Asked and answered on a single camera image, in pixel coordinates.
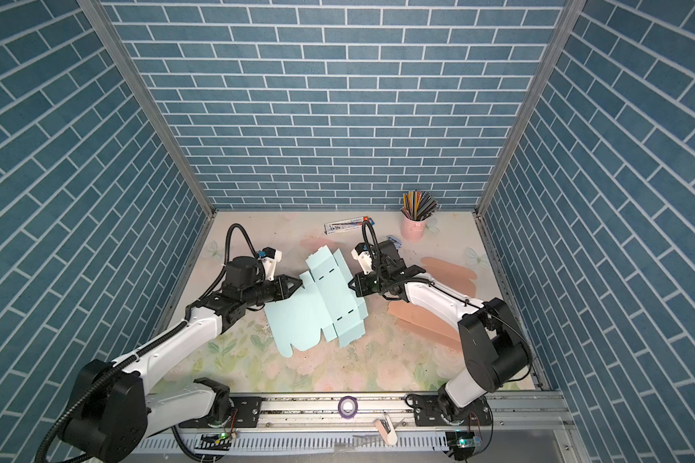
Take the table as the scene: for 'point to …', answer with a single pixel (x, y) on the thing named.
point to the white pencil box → (344, 226)
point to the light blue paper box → (326, 302)
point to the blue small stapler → (396, 240)
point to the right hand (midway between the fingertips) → (347, 282)
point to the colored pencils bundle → (418, 205)
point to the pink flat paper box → (427, 322)
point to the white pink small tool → (386, 429)
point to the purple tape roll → (355, 407)
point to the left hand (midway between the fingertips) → (302, 283)
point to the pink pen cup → (411, 230)
